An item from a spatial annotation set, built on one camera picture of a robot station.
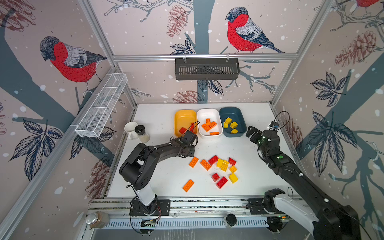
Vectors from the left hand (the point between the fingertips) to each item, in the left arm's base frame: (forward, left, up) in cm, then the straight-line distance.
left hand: (190, 151), depth 93 cm
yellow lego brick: (+23, -28, +2) cm, 37 cm away
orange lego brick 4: (-9, -10, -1) cm, 13 cm away
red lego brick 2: (-7, -26, 0) cm, 27 cm away
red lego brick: (+18, +6, -2) cm, 19 cm away
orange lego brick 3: (-7, -2, 0) cm, 8 cm away
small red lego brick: (-17, -15, +2) cm, 23 cm away
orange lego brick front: (-20, 0, -1) cm, 20 cm away
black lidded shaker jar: (+10, +31, +9) cm, 34 cm away
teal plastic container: (+22, -31, +2) cm, 38 cm away
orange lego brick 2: (+13, -17, +1) cm, 21 cm away
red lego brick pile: (-7, -14, +1) cm, 15 cm away
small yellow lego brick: (-12, -26, 0) cm, 28 cm away
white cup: (+13, +39, +7) cm, 42 cm away
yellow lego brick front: (-17, -25, -1) cm, 30 cm away
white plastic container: (+29, -18, +2) cm, 34 cm away
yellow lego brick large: (-9, -20, 0) cm, 22 cm away
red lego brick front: (-19, -18, -1) cm, 26 cm away
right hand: (+3, -37, +18) cm, 41 cm away
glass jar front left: (-36, +39, +7) cm, 54 cm away
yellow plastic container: (+27, +6, 0) cm, 28 cm away
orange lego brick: (+18, -12, +1) cm, 22 cm away
